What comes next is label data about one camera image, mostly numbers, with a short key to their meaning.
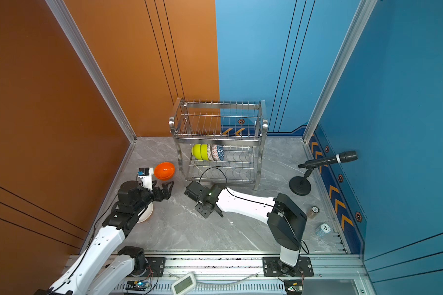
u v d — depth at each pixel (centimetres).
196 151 98
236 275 73
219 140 96
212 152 99
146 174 68
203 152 99
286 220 43
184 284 68
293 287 70
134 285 71
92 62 85
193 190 62
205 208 57
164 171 102
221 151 109
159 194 71
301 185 96
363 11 70
